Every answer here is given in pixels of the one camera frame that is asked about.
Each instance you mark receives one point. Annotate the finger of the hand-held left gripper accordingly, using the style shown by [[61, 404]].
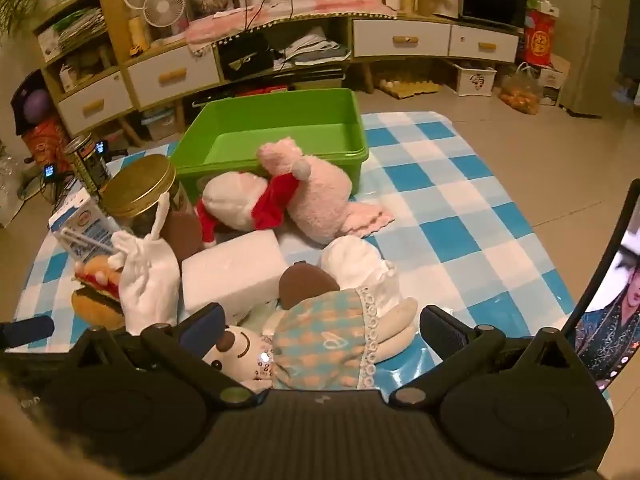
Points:
[[30, 332]]

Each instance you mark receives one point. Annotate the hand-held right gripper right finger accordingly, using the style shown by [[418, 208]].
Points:
[[440, 330]]

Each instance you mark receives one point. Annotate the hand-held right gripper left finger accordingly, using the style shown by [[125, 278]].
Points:
[[201, 329]]

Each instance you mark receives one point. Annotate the burger plush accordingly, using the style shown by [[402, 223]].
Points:
[[95, 305]]

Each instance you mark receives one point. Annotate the brown oval plush piece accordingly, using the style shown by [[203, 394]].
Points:
[[307, 285], [185, 235]]

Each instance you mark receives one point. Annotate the bunny plush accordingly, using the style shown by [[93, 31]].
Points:
[[320, 345]]

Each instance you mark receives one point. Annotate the pink pig plush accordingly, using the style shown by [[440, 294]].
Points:
[[320, 195]]

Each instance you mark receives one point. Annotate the green plastic bin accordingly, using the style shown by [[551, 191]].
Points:
[[280, 130]]

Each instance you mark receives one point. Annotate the white foam block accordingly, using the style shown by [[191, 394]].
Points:
[[230, 270]]

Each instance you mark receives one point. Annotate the white ruffled baby hat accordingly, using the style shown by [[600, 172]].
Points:
[[350, 260]]

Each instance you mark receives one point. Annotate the blue white checked mat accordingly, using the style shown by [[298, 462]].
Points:
[[450, 210]]

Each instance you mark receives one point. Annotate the white and blue milk carton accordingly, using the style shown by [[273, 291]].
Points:
[[85, 222]]

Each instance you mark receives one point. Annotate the pink ruffled cloth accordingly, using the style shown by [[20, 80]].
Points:
[[372, 217]]

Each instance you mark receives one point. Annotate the white plush with red scarf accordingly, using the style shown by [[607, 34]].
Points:
[[230, 200]]

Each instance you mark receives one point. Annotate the glass jar with gold lid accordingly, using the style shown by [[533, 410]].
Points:
[[135, 185]]

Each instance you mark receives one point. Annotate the small lit screen device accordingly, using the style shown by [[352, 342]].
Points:
[[101, 148], [50, 171]]

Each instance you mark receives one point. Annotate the tablet showing video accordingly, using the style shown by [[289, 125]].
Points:
[[615, 310]]

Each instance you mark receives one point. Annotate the dark drink can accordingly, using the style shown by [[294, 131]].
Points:
[[92, 165]]

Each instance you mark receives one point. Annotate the clear plastic storage box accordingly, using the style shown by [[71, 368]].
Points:
[[160, 125]]

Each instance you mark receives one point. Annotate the purple ball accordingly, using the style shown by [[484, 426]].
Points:
[[36, 102]]

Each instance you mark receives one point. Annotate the yellow egg tray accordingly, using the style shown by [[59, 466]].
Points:
[[405, 86]]

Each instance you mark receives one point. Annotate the plastic bag of oranges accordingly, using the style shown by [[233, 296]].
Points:
[[522, 97]]

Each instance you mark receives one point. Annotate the white box with heart cutout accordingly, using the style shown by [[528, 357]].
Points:
[[475, 81]]

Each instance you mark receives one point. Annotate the black bag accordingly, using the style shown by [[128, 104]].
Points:
[[245, 57]]

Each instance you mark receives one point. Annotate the cardboard box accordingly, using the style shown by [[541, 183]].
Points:
[[552, 77]]

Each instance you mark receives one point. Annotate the yellow toy car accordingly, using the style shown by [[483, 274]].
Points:
[[137, 50]]

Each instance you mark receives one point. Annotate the wooden tv cabinet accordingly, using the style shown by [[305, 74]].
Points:
[[348, 40]]

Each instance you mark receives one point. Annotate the yellow tube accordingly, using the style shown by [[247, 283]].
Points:
[[138, 30]]

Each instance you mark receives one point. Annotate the stack of papers in shelf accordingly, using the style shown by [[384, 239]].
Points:
[[75, 30]]

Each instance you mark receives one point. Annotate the red gift bag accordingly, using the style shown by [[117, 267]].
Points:
[[539, 40]]

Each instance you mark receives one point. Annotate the wooden shelf cabinet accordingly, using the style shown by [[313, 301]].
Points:
[[112, 20]]

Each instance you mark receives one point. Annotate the grey refrigerator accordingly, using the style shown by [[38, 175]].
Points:
[[595, 35]]

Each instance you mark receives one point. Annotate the pink table cloth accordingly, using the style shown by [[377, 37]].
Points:
[[300, 7]]

